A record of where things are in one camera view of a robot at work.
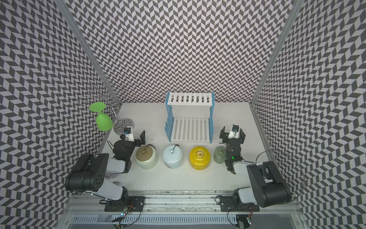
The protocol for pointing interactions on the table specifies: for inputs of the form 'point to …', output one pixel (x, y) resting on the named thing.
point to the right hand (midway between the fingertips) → (232, 129)
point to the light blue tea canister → (172, 156)
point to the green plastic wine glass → (103, 122)
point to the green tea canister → (219, 154)
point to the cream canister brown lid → (144, 153)
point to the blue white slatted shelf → (189, 117)
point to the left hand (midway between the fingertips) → (137, 131)
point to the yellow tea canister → (199, 158)
